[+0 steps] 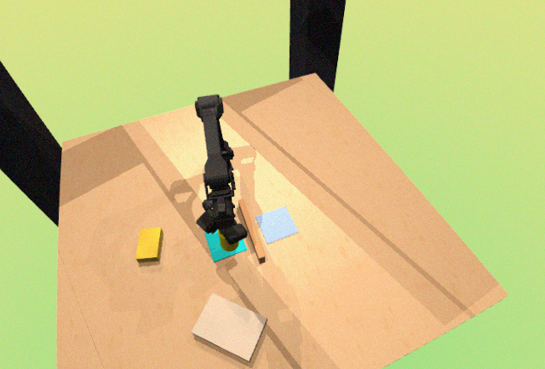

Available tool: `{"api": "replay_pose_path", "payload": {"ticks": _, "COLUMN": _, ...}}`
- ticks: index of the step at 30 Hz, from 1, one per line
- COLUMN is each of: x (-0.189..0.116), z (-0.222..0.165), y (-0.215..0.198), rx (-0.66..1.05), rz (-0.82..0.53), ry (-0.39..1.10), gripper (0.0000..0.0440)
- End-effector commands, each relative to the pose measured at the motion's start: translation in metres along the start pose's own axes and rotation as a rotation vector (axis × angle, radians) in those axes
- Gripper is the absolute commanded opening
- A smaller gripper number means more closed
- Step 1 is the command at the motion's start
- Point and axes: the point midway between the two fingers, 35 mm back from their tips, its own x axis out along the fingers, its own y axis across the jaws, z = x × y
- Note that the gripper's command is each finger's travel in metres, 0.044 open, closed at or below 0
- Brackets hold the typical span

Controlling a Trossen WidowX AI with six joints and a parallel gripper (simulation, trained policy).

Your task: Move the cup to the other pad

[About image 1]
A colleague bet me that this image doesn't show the yellow cup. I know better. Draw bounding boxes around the yellow cup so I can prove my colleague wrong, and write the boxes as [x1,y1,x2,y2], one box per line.
[217,230,239,251]

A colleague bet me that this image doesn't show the yellow rectangular block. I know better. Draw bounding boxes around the yellow rectangular block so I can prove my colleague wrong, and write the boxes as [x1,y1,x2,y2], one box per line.
[136,228,164,262]

